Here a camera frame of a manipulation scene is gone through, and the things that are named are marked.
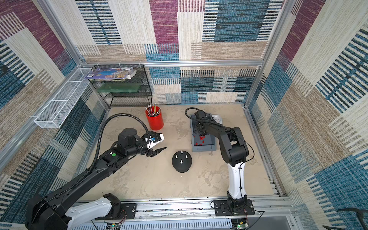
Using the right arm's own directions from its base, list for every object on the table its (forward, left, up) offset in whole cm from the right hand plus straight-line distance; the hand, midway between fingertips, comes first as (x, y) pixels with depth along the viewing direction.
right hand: (201, 131), depth 104 cm
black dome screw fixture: (-27, +13, +11) cm, 32 cm away
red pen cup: (+4, +32, +11) cm, 34 cm away
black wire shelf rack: (+29, +45, +7) cm, 54 cm away
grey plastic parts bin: (-9, +1, -1) cm, 9 cm away
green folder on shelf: (+17, +54, +26) cm, 62 cm away
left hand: (-20, +23, +22) cm, 37 cm away
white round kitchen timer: (+10, -13, +2) cm, 16 cm away
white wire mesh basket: (-13, +75, +34) cm, 83 cm away
